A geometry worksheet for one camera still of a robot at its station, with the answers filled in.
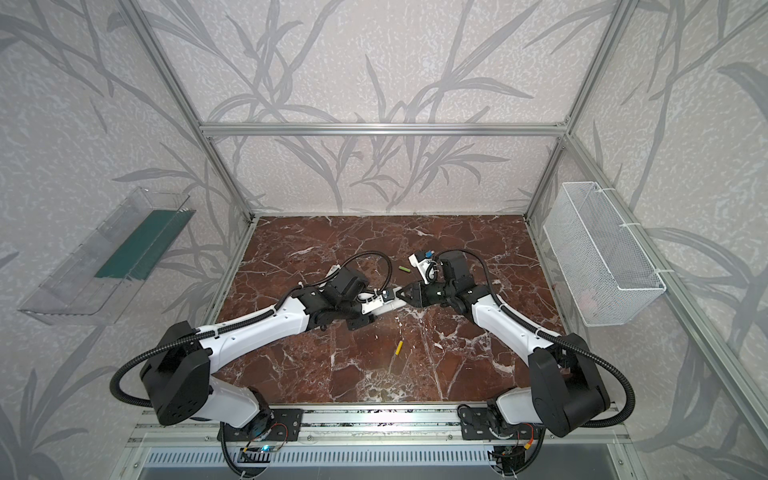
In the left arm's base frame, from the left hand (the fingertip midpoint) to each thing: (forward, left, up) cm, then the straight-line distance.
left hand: (375, 297), depth 85 cm
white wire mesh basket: (-6, -50, +25) cm, 56 cm away
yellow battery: (-11, -7, -11) cm, 17 cm away
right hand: (+1, -8, +5) cm, 9 cm away
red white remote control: (-7, -1, +8) cm, 11 cm away
